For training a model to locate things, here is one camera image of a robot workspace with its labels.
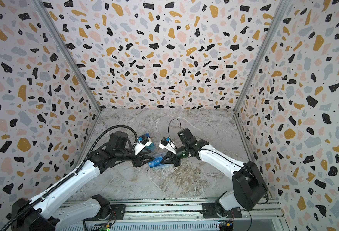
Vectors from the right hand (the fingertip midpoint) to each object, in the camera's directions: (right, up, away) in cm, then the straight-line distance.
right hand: (162, 160), depth 74 cm
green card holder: (-1, -8, +16) cm, 18 cm away
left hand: (-4, +4, -2) cm, 6 cm away
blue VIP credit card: (-3, -1, 0) cm, 4 cm away
